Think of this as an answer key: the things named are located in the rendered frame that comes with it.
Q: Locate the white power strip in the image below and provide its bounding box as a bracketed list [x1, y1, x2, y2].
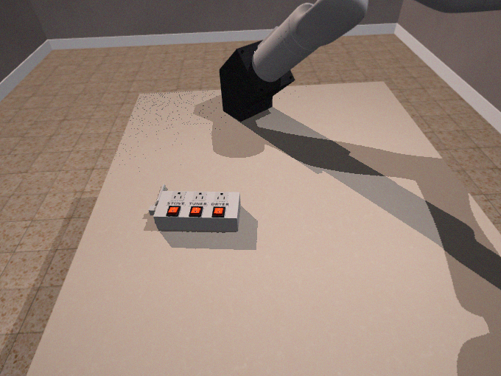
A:
[148, 184, 241, 231]

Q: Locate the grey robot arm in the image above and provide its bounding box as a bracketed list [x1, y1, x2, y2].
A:
[252, 0, 501, 82]

